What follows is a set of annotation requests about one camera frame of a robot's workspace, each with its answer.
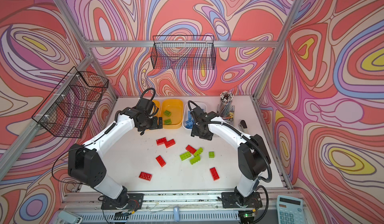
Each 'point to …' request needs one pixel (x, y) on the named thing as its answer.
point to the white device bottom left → (64, 217)
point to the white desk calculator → (290, 210)
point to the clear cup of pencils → (226, 98)
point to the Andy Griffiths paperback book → (232, 115)
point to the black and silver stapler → (243, 126)
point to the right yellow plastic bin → (175, 106)
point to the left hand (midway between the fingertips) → (157, 124)
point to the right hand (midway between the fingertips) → (200, 138)
